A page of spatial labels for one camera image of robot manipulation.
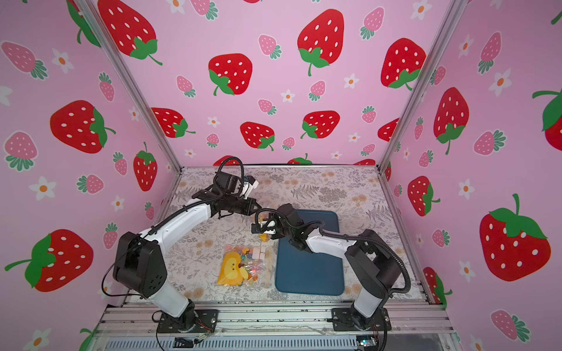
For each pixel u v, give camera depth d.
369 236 0.49
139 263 0.45
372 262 0.47
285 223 0.66
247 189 0.78
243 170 0.76
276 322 0.76
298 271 0.84
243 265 0.85
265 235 0.93
